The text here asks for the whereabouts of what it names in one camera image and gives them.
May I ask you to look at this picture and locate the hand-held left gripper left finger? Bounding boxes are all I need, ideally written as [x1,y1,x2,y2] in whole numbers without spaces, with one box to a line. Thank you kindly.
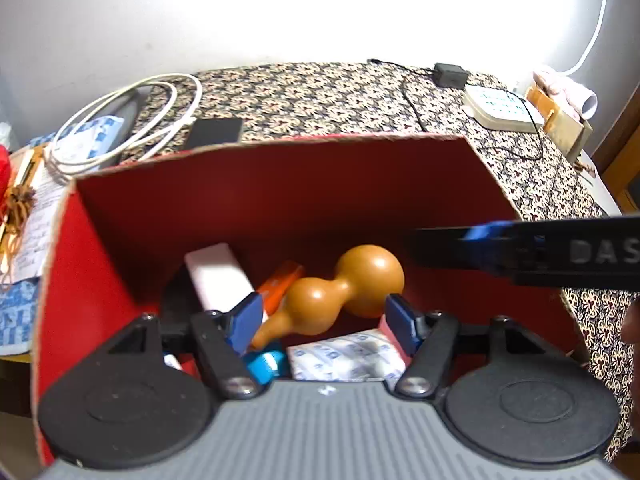
[97,291,264,401]

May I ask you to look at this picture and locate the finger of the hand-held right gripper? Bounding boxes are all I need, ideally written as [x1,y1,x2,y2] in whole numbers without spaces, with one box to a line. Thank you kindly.
[412,221,523,277]

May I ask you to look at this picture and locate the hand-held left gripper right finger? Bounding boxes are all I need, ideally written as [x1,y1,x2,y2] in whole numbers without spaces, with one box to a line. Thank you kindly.
[384,294,556,400]

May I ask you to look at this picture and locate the brown wooden gourd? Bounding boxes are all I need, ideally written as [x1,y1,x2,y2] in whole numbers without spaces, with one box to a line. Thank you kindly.
[250,245,406,351]

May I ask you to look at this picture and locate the white blue printed packet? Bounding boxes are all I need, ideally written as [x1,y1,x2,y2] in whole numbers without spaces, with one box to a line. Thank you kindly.
[287,329,408,383]

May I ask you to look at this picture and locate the red cardboard box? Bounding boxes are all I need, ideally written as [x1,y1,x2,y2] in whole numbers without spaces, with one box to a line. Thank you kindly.
[30,132,526,466]

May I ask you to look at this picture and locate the white rectangular box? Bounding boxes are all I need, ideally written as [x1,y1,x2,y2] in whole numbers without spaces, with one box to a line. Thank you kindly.
[184,242,268,326]

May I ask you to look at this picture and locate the wooden cabinet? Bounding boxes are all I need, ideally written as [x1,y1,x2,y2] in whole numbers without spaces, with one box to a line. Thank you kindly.
[600,125,640,216]

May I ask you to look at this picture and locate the gold paper bag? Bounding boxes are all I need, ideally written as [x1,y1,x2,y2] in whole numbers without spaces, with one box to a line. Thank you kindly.
[525,85,593,161]

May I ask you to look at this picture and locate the white power strip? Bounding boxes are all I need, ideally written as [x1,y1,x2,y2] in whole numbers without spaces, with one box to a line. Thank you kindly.
[462,85,546,134]

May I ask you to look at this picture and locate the white tube roll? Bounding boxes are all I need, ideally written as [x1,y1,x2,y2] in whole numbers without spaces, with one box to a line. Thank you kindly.
[575,90,598,117]

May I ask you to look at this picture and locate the pink plush toy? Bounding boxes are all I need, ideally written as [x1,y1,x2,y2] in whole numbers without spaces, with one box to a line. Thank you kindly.
[532,70,586,121]

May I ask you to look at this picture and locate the black power adapter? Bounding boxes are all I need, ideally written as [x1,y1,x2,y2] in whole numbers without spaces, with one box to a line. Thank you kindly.
[434,62,469,88]

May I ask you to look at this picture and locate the black flat device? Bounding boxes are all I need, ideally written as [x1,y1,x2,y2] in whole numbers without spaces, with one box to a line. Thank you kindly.
[184,117,244,152]

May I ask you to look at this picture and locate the handwritten paper sheet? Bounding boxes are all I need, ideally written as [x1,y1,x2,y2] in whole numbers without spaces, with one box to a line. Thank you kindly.
[10,145,68,281]

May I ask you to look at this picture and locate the blue patterned cloth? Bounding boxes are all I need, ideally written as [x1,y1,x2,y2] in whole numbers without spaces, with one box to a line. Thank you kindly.
[0,277,46,356]

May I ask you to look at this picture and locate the brown tassel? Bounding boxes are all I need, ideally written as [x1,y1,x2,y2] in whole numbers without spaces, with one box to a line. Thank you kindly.
[0,185,38,271]

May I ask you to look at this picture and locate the black cable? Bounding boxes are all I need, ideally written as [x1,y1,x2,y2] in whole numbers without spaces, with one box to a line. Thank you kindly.
[367,59,546,161]

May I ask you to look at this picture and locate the coiled white cable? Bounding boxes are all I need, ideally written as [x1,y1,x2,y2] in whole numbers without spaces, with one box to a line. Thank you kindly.
[45,72,203,186]

